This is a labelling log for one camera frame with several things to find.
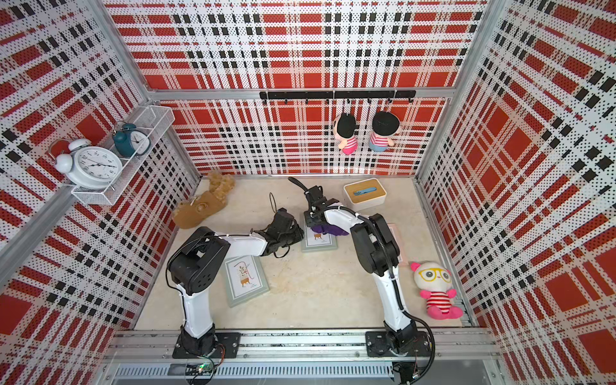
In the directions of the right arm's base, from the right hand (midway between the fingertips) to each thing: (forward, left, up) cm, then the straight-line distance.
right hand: (317, 216), depth 102 cm
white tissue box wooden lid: (+11, -21, +1) cm, 24 cm away
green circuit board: (-54, +34, 0) cm, 64 cm away
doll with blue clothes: (+22, -28, +29) cm, 46 cm away
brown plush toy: (-4, +49, +10) cm, 50 cm away
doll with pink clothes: (+22, -12, +29) cm, 38 cm away
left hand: (-8, +4, -1) cm, 9 cm away
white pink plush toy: (-29, -40, +4) cm, 50 cm away
